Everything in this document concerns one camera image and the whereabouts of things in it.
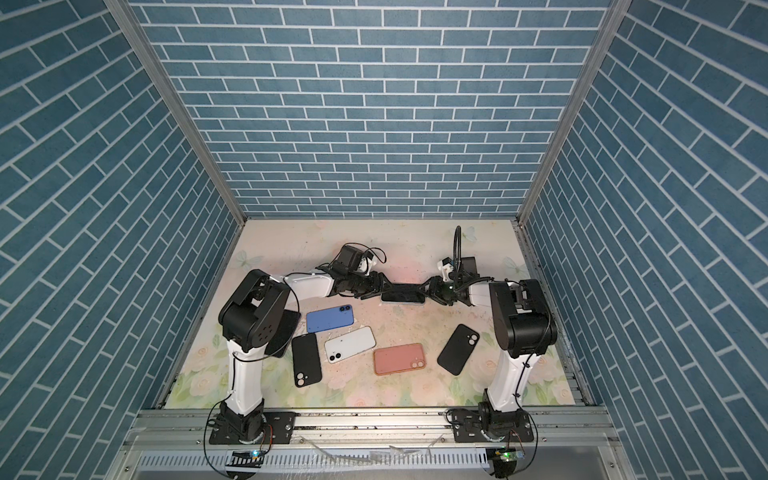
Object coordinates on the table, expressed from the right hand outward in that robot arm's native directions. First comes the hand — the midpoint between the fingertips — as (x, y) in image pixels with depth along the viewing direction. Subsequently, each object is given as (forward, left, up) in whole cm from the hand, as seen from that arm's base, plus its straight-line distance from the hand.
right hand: (420, 288), depth 98 cm
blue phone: (-12, +28, -2) cm, 30 cm away
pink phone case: (-23, +7, -2) cm, 24 cm away
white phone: (-19, +19, -2) cm, 27 cm away
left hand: (-2, +10, +2) cm, 10 cm away
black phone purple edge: (+1, +5, -5) cm, 7 cm away
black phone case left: (-25, +31, -1) cm, 40 cm away
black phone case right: (-18, -12, -3) cm, 22 cm away
